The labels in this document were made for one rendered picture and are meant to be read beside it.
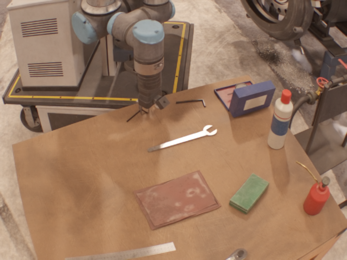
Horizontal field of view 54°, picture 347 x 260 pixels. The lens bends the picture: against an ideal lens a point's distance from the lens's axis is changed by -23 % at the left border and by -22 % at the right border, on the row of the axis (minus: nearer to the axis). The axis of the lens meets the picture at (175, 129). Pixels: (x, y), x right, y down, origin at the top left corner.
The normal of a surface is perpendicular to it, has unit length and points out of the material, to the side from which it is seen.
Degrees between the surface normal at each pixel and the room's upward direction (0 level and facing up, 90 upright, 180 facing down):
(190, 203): 10
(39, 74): 90
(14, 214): 0
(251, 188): 0
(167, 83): 0
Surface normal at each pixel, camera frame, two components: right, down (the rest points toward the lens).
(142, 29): 0.09, -0.66
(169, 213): -0.14, -0.58
